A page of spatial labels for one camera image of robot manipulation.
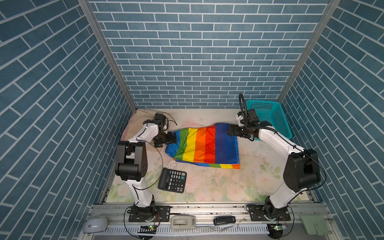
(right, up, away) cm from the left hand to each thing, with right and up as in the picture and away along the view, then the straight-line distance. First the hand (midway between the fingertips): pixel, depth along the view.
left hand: (170, 142), depth 94 cm
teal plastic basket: (+76, +21, +22) cm, 82 cm away
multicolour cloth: (+26, -3, +5) cm, 26 cm away
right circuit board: (+55, -39, -22) cm, 71 cm away
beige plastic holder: (+11, -35, -24) cm, 43 cm away
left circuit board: (-7, -40, -22) cm, 46 cm away
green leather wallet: (+74, -36, -24) cm, 85 cm away
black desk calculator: (+3, -20, -11) cm, 23 cm away
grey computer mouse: (-28, -33, -28) cm, 51 cm away
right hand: (+39, +8, -3) cm, 39 cm away
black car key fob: (+28, -33, -25) cm, 50 cm away
